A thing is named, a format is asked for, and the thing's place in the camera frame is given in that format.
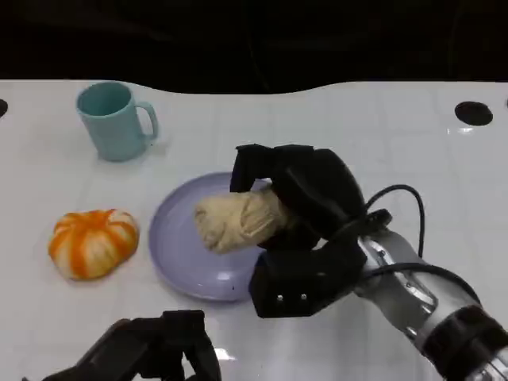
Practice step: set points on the orange and white toy bread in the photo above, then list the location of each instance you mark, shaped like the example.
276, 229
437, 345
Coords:
93, 244

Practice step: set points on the beige towel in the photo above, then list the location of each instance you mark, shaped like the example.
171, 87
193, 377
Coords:
238, 220

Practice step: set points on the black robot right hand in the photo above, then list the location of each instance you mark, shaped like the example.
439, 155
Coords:
321, 190

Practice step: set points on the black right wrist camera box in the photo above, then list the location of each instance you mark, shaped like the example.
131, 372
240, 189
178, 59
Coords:
305, 278

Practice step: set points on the lilac plate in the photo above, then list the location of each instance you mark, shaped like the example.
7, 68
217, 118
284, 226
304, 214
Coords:
178, 246

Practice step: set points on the pale green mug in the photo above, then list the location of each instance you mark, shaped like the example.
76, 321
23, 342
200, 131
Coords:
115, 129

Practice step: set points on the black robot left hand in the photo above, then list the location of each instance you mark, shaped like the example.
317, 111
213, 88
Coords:
135, 349

